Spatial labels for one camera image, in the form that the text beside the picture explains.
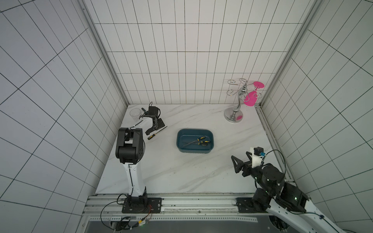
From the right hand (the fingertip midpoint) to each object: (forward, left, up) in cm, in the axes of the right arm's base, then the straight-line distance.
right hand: (234, 155), depth 71 cm
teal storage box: (+22, +27, -18) cm, 39 cm away
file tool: (+17, +15, -17) cm, 29 cm away
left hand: (+25, +49, -16) cm, 57 cm away
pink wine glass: (+45, -18, -2) cm, 48 cm away
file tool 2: (+19, +18, -18) cm, 31 cm away
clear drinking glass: (+36, +66, -12) cm, 76 cm away
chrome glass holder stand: (+43, -11, -18) cm, 48 cm away
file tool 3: (+19, +51, -17) cm, 57 cm away
